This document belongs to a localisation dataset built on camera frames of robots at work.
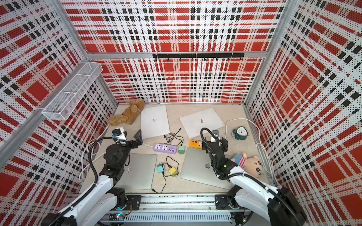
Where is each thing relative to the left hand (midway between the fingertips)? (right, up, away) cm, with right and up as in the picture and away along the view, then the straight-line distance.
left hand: (136, 130), depth 81 cm
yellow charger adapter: (+21, -25, +3) cm, 32 cm away
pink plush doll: (+67, -19, -2) cm, 70 cm away
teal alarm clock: (+68, -4, +17) cm, 70 cm away
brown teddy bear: (-15, +7, +20) cm, 26 cm away
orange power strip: (+35, -10, +12) cm, 39 cm away
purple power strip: (+14, -13, +11) cm, 22 cm away
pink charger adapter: (+18, -5, +18) cm, 26 cm away
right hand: (+46, -4, +2) cm, 47 cm away
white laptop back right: (+34, +3, +27) cm, 43 cm away
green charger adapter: (+26, -14, +13) cm, 32 cm away
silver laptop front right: (+35, -23, +6) cm, 43 cm away
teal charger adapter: (+13, -24, +3) cm, 27 cm away
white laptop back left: (+3, +4, +29) cm, 30 cm away
